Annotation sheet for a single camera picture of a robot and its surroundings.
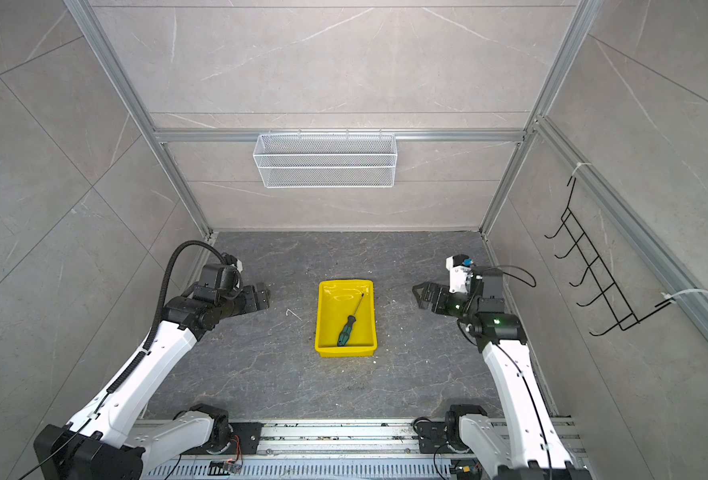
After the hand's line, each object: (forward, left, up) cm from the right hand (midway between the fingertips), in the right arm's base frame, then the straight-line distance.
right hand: (428, 288), depth 77 cm
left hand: (+2, +47, -1) cm, 47 cm away
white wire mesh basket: (+48, +29, +9) cm, 57 cm away
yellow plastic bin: (+9, +26, -21) cm, 35 cm away
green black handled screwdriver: (-2, +22, -19) cm, 29 cm away
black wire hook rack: (+13, -37, +12) cm, 41 cm away
